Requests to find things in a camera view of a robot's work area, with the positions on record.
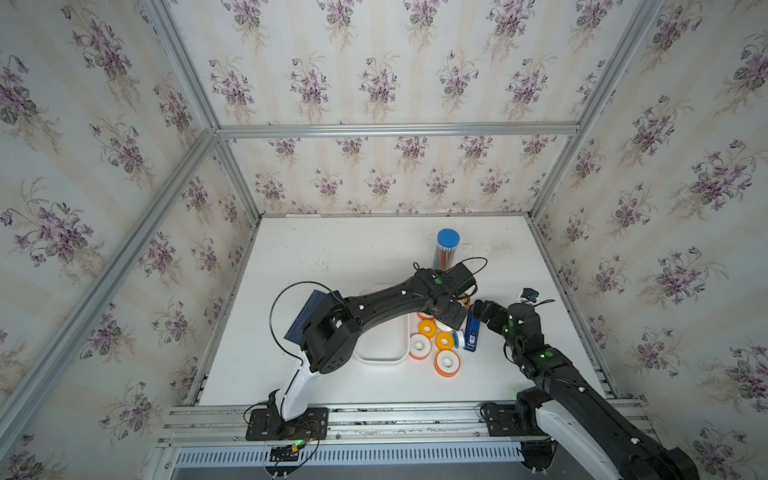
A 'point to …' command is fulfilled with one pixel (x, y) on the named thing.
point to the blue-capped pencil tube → (448, 240)
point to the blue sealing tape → (459, 339)
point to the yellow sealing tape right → (445, 340)
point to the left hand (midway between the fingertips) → (448, 315)
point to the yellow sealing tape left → (428, 327)
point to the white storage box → (388, 343)
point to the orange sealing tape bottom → (447, 363)
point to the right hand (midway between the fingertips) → (499, 308)
